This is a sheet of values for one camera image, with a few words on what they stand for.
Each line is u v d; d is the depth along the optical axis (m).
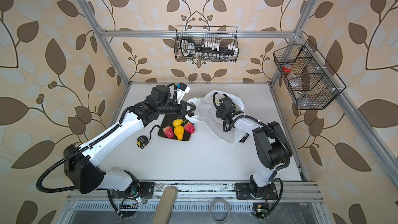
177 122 0.94
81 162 0.40
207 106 0.98
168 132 0.91
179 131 0.89
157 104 0.58
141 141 0.88
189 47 0.85
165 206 0.68
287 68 0.87
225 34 0.91
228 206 0.71
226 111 0.74
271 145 0.47
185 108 0.67
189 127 0.91
